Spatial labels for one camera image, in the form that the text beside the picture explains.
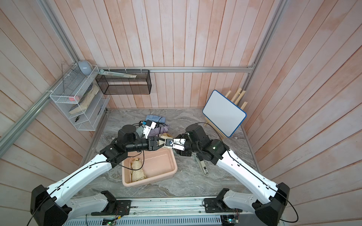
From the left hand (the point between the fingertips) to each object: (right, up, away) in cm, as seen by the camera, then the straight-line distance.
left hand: (166, 145), depth 68 cm
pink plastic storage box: (-7, -16, +21) cm, 27 cm away
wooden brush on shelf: (-48, +24, +12) cm, 55 cm away
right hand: (+5, +2, +4) cm, 7 cm away
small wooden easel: (+41, +25, +18) cm, 51 cm away
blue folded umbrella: (-12, +14, +43) cm, 46 cm away
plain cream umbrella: (-18, -18, +12) cm, 28 cm away
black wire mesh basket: (-43, +40, +37) cm, 70 cm away
